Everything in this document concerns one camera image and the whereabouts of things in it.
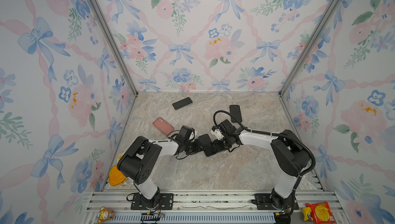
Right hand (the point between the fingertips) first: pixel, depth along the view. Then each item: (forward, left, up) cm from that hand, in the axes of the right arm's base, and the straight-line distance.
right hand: (212, 148), depth 91 cm
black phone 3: (+29, -18, -2) cm, 34 cm away
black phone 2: (+2, +3, 0) cm, 4 cm away
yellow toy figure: (-31, -41, +2) cm, 52 cm away
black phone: (+35, +21, +1) cm, 41 cm away
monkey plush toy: (-34, +49, +4) cm, 59 cm away
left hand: (-1, +4, +1) cm, 4 cm away
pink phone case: (+16, +32, -1) cm, 36 cm away
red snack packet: (-31, -49, 0) cm, 58 cm away
